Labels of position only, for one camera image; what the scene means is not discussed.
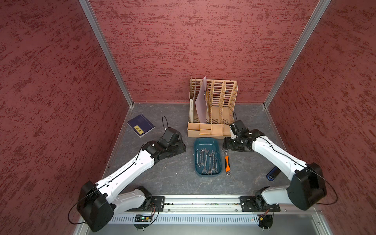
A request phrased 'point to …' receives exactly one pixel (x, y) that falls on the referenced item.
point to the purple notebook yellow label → (140, 125)
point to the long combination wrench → (213, 170)
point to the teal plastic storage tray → (207, 157)
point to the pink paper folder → (201, 105)
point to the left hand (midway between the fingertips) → (182, 150)
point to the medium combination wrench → (204, 169)
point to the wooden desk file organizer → (212, 105)
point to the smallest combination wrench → (216, 163)
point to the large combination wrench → (209, 171)
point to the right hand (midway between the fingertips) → (227, 148)
